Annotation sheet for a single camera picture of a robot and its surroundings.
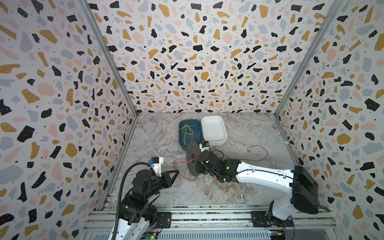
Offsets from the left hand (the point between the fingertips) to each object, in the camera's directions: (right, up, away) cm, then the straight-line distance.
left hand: (179, 171), depth 70 cm
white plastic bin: (+19, +18, +39) cm, 48 cm away
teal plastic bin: (+7, +21, +42) cm, 48 cm away
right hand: (+6, +4, +7) cm, 9 cm away
